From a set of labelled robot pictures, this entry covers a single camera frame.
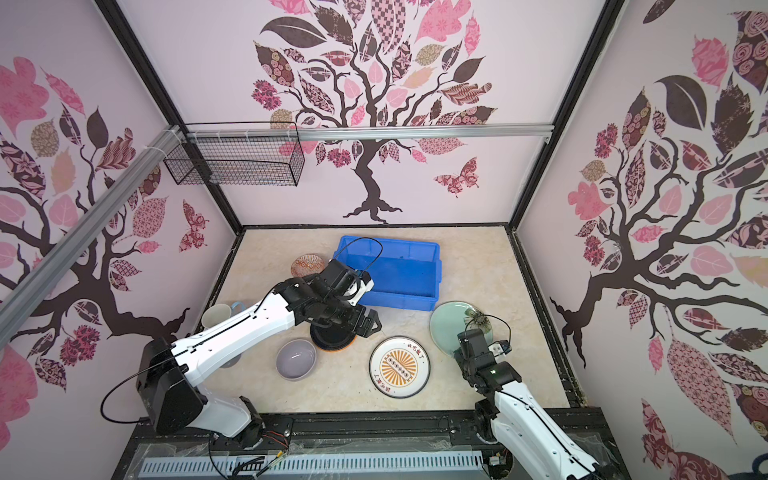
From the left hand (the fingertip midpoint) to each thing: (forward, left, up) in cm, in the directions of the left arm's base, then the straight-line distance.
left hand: (365, 326), depth 76 cm
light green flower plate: (+10, -27, -15) cm, 32 cm away
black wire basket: (+52, +43, +18) cm, 70 cm away
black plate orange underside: (+2, +11, -13) cm, 17 cm away
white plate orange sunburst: (-6, -9, -14) cm, 18 cm away
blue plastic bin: (+28, -12, -16) cm, 35 cm away
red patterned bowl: (+31, +24, -14) cm, 41 cm away
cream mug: (+7, +45, -7) cm, 46 cm away
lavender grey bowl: (-4, +21, -15) cm, 26 cm away
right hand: (-1, -27, -14) cm, 31 cm away
